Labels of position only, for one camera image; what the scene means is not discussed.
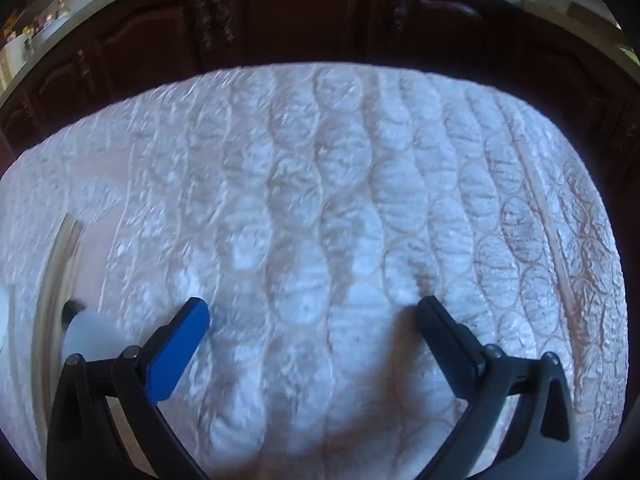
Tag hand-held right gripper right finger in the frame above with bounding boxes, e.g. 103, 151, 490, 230
416, 295, 579, 480

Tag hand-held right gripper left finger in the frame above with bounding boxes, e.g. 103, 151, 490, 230
46, 298, 211, 480

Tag white rounded object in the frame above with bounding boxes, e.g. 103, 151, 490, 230
61, 301, 110, 363

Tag white quilted cloth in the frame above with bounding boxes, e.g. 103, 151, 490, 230
0, 62, 630, 480

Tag dark wooden base cabinets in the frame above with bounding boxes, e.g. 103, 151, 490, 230
0, 0, 640, 201

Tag ornate metal cabinet handle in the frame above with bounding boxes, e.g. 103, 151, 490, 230
75, 49, 93, 91
392, 0, 412, 31
212, 0, 236, 43
195, 0, 215, 50

